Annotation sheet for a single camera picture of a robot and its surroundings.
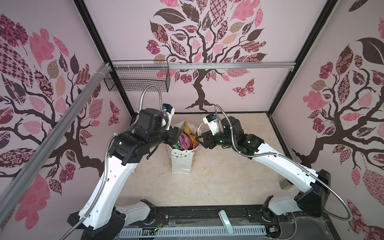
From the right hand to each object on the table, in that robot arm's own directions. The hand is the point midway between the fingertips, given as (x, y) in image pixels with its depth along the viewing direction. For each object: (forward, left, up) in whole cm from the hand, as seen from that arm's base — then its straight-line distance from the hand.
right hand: (198, 135), depth 70 cm
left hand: (-4, +11, +7) cm, 13 cm away
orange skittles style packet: (+8, +6, -6) cm, 12 cm away
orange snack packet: (+1, +2, -9) cm, 9 cm away
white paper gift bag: (-7, +9, -13) cm, 17 cm away
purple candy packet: (0, +7, -5) cm, 9 cm away
